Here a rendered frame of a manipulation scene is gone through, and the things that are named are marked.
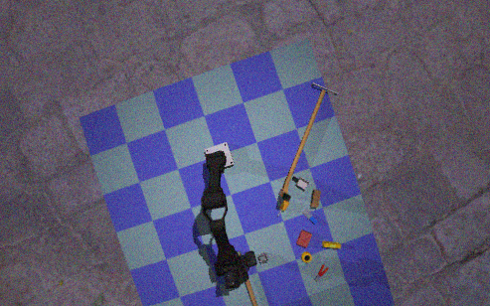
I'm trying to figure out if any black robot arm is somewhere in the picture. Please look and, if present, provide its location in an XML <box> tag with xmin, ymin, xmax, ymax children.
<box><xmin>201</xmin><ymin>150</ymin><xmax>248</xmax><ymax>289</ymax></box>

